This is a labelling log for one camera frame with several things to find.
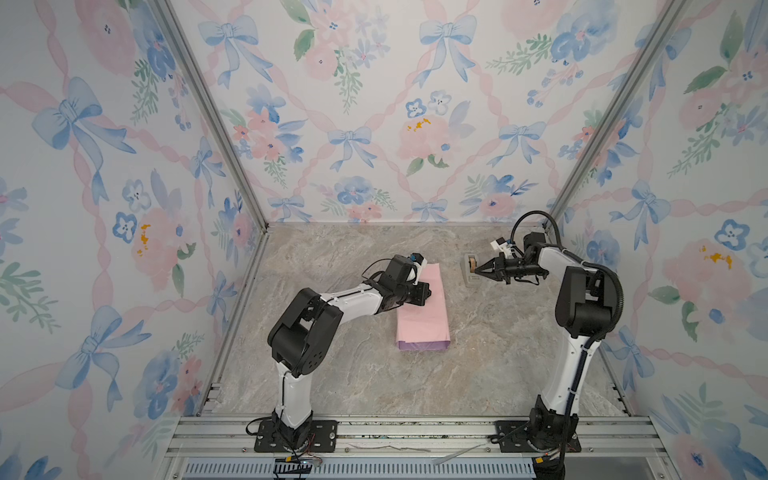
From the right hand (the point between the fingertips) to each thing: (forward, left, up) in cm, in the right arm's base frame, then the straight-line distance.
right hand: (478, 270), depth 98 cm
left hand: (-9, +15, +1) cm, 18 cm away
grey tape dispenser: (+6, +1, -3) cm, 6 cm away
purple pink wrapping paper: (-20, +18, -1) cm, 27 cm away
